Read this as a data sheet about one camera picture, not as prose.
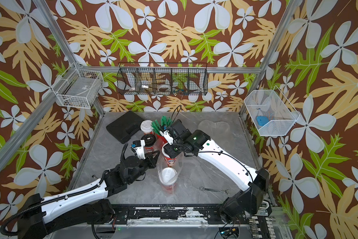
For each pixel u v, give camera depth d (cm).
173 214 75
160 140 79
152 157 65
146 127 89
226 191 82
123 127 106
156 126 90
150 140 83
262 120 80
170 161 75
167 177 69
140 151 65
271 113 84
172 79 91
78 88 85
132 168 54
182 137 53
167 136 65
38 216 40
